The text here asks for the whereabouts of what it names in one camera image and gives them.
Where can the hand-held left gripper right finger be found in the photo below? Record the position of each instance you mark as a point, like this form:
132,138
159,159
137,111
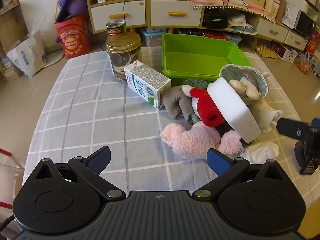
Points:
218,162

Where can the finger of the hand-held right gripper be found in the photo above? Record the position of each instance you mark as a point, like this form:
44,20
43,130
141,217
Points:
290,128

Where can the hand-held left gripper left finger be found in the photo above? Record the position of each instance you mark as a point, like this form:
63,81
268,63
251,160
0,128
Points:
100,158

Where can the cream plush toy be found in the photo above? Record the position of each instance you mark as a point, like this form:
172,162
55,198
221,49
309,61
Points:
265,113

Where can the pink plush toy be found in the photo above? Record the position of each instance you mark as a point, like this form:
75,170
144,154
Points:
192,140

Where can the red and white plush toy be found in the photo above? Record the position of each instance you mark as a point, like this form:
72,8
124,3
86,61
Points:
207,107

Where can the white sponge block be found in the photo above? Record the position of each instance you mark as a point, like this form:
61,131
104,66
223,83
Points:
232,105

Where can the plush doll with blue bonnet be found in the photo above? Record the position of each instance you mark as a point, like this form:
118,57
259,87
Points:
250,80

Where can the grey cloth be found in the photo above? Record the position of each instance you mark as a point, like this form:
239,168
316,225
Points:
175,100

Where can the green plastic bin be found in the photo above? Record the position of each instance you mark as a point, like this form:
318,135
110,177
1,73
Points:
190,57

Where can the grey checked tablecloth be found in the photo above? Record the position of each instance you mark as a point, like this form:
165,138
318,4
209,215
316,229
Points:
87,105

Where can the bag of oranges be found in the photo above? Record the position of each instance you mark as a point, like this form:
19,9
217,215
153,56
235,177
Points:
303,63

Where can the row of yellow bottles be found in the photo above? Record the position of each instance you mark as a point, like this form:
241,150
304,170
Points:
267,52

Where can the milk carton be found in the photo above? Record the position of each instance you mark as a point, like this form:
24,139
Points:
147,80

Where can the low wooden cabinet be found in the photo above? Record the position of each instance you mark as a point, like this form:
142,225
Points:
272,31

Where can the microwave oven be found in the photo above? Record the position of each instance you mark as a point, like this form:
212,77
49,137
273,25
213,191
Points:
303,25

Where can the glass jar with gold lid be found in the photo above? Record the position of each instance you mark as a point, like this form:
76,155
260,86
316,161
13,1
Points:
122,55

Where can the white appliance box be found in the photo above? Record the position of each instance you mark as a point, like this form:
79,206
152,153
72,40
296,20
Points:
292,7

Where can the red bag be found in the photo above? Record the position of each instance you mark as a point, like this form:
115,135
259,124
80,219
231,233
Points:
72,38

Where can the white bottle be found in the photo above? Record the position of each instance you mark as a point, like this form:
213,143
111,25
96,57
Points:
276,6

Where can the white cardboard box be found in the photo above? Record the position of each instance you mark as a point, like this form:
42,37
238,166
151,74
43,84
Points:
27,53

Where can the tin can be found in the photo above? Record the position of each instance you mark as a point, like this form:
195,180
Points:
115,28

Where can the clear storage box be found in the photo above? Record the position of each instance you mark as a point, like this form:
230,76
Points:
152,37

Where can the black case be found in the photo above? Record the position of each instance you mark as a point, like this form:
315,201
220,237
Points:
215,18

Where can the wooden shelf cabinet with drawers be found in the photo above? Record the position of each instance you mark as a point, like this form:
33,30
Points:
140,12

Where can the purple plush toy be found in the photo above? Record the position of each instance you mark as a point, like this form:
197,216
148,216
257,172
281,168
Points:
72,2

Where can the wooden side shelf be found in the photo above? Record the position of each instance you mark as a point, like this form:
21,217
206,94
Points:
10,17

